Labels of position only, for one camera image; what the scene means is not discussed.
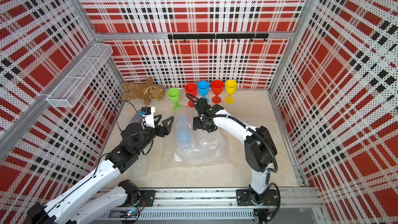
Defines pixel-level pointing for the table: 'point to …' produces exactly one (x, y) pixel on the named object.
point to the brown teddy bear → (147, 91)
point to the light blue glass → (185, 149)
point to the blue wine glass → (203, 87)
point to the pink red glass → (190, 88)
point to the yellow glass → (231, 86)
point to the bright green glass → (174, 96)
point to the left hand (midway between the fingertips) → (169, 116)
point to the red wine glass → (217, 86)
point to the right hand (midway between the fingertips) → (202, 126)
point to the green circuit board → (130, 213)
